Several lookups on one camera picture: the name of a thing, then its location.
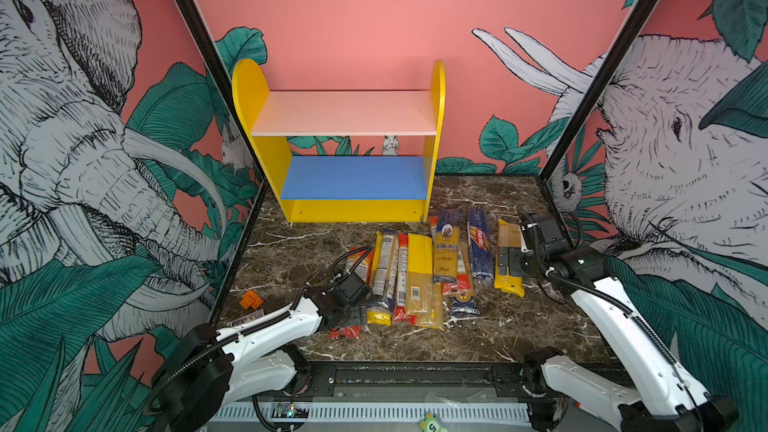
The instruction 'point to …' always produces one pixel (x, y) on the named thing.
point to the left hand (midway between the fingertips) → (352, 310)
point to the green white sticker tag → (431, 424)
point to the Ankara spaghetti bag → (445, 249)
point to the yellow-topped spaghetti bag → (424, 299)
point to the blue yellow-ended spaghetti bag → (381, 304)
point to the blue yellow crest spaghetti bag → (465, 304)
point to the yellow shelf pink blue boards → (345, 156)
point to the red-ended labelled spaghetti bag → (463, 285)
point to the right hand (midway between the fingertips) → (513, 255)
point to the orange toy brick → (251, 299)
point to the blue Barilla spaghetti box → (481, 251)
